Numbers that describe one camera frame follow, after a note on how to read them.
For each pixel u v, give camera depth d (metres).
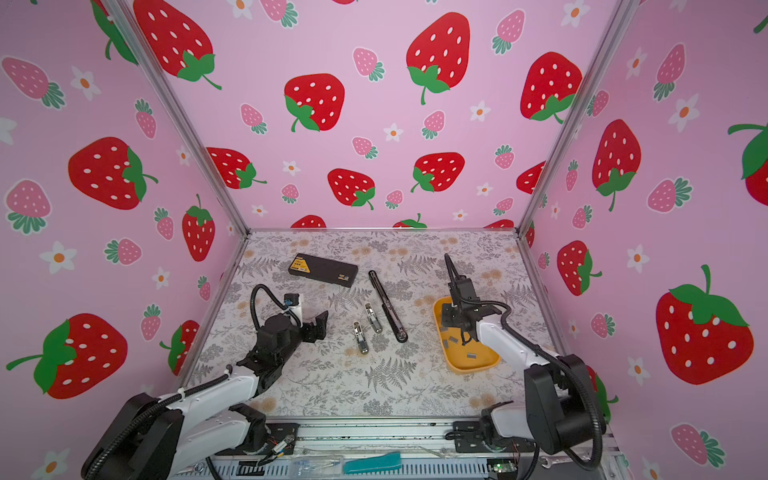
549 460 0.71
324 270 1.07
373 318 0.95
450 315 0.81
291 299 0.75
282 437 0.73
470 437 0.73
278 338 0.66
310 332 0.78
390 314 0.95
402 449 0.73
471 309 0.65
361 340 0.90
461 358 0.87
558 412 0.42
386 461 0.70
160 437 0.86
